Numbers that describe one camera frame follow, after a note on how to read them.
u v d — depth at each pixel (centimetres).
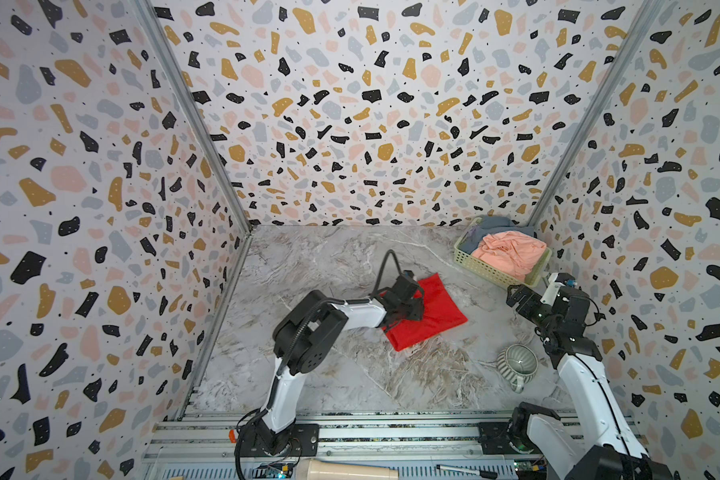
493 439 74
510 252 100
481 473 69
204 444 75
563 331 61
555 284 73
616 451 40
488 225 109
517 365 86
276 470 70
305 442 73
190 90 84
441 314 93
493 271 101
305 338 52
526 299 73
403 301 79
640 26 73
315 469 67
